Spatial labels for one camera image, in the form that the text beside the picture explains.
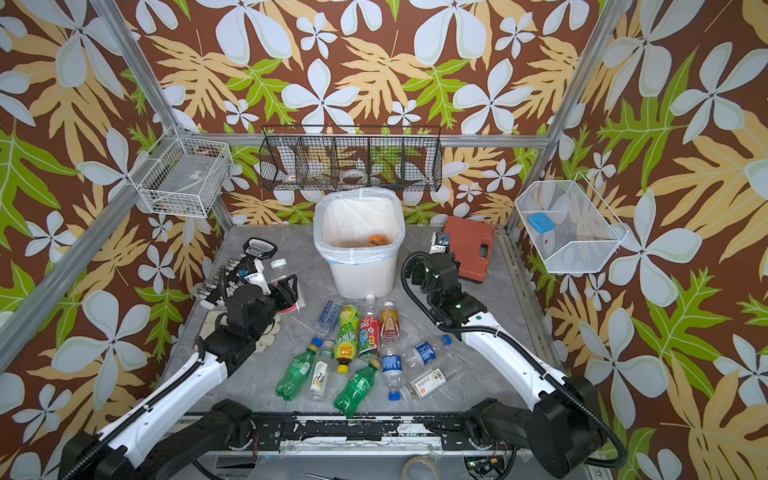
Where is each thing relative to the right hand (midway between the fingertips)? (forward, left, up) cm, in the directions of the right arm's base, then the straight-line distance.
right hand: (422, 254), depth 81 cm
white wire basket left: (+20, +69, +12) cm, 73 cm away
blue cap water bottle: (-20, -1, -19) cm, 28 cm away
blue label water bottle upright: (-24, +8, -19) cm, 32 cm away
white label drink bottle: (-26, +27, -18) cm, 42 cm away
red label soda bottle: (-14, +15, -18) cm, 27 cm away
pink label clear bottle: (-4, +39, -2) cm, 39 cm away
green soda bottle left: (-25, +36, -22) cm, 49 cm away
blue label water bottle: (-10, +27, -18) cm, 34 cm away
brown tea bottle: (-11, +9, -19) cm, 24 cm away
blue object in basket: (+11, -36, +2) cm, 37 cm away
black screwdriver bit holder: (+9, +68, -24) cm, 73 cm away
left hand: (-5, +36, -3) cm, 37 cm away
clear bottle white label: (-28, 0, -20) cm, 34 cm away
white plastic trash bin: (0, +20, -14) cm, 24 cm away
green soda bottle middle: (-31, +19, -20) cm, 42 cm away
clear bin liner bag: (+19, +19, -7) cm, 28 cm away
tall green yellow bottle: (-16, +22, -18) cm, 32 cm away
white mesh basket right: (+3, -43, +5) cm, 44 cm away
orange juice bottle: (+15, +13, -11) cm, 22 cm away
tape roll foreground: (-45, +4, -22) cm, 50 cm away
